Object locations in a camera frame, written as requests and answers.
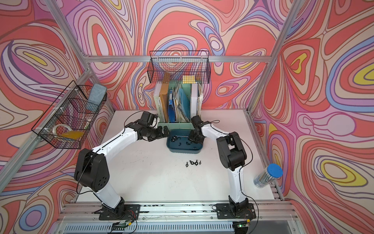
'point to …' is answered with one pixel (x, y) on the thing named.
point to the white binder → (194, 96)
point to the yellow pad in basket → (72, 135)
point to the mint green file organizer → (176, 103)
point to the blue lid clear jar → (267, 175)
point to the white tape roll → (54, 129)
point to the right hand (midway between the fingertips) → (192, 143)
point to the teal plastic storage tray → (177, 142)
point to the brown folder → (164, 94)
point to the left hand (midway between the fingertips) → (166, 134)
